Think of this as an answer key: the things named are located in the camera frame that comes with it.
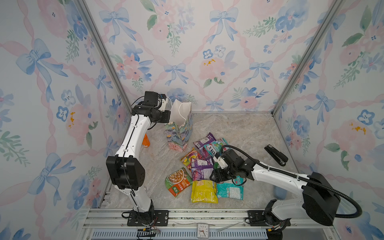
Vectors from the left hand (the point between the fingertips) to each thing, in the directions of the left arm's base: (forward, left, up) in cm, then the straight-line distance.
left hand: (168, 115), depth 84 cm
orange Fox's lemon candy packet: (-16, -10, -22) cm, 29 cm away
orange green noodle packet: (-28, -6, -25) cm, 38 cm away
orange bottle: (-4, +16, -20) cm, 26 cm away
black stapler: (-14, -68, -22) cm, 73 cm away
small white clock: (-52, -19, -23) cm, 60 cm away
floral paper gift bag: (-8, -6, -4) cm, 11 cm away
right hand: (-27, -25, -20) cm, 42 cm away
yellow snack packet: (-34, -20, -23) cm, 45 cm away
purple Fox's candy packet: (-22, -19, -21) cm, 36 cm away
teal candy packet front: (-33, -34, -23) cm, 53 cm away
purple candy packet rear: (0, -25, -22) cm, 33 cm away
